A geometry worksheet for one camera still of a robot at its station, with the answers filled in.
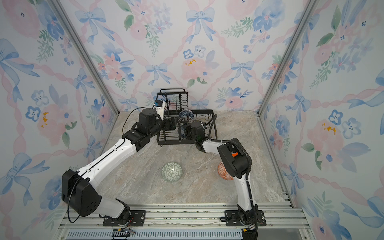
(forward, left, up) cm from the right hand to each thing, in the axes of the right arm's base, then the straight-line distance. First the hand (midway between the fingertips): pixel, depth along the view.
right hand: (181, 123), depth 97 cm
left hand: (-9, +3, +17) cm, 19 cm away
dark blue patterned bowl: (+17, -2, -8) cm, 19 cm away
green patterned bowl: (-28, +4, -12) cm, 31 cm away
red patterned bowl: (-28, -26, -13) cm, 40 cm away
